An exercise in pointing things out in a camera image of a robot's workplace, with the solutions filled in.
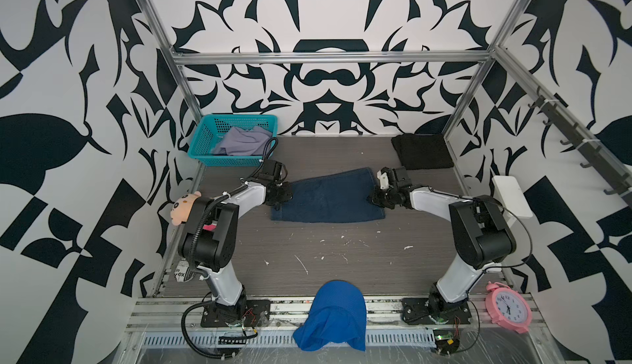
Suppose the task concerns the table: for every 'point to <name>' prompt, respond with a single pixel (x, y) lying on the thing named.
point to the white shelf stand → (511, 198)
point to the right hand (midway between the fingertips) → (369, 194)
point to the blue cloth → (337, 314)
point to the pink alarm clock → (508, 306)
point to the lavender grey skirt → (240, 142)
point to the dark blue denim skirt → (341, 197)
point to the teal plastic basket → (208, 134)
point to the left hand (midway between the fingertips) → (290, 189)
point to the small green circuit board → (446, 342)
